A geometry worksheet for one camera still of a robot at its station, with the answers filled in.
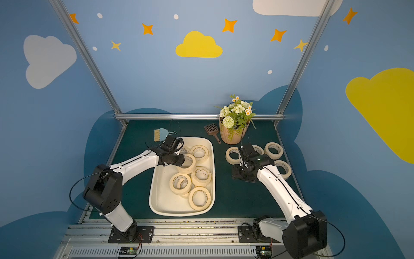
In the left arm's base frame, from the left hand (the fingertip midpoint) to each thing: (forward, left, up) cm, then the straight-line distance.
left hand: (181, 157), depth 92 cm
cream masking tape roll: (+15, -59, -6) cm, 61 cm away
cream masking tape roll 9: (-18, -10, -2) cm, 21 cm away
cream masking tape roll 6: (-8, -12, -7) cm, 16 cm away
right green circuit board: (-43, -43, -11) cm, 62 cm away
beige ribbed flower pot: (+11, -29, +7) cm, 32 cm away
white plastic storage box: (-23, +8, -8) cm, 26 cm away
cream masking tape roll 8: (-21, -5, -5) cm, 22 cm away
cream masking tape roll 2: (+2, -30, -6) cm, 31 cm away
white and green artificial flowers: (+16, -31, +20) cm, 40 cm away
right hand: (-12, -31, +5) cm, 34 cm away
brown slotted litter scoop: (+28, -18, -6) cm, 34 cm away
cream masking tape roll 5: (-9, -6, +2) cm, 11 cm away
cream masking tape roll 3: (+9, -10, -8) cm, 16 cm away
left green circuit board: (-44, +19, -9) cm, 49 cm away
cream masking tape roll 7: (-14, -1, -5) cm, 15 cm away
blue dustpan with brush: (+24, +20, -9) cm, 32 cm away
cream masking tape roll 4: (+8, -1, -4) cm, 9 cm away
